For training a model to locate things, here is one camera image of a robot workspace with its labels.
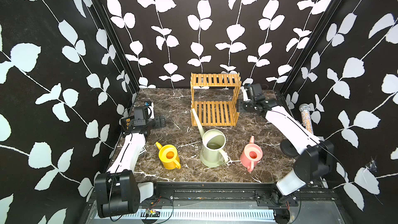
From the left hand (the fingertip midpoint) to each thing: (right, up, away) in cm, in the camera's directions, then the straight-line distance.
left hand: (156, 115), depth 86 cm
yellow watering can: (+7, -23, -2) cm, 24 cm away
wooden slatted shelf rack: (+36, 0, +20) cm, 41 cm away
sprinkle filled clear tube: (+80, +4, -6) cm, 81 cm away
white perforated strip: (+29, -45, -16) cm, 56 cm away
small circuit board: (+3, -45, -15) cm, 47 cm away
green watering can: (+32, -11, -14) cm, 36 cm away
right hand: (+46, +8, -1) cm, 47 cm away
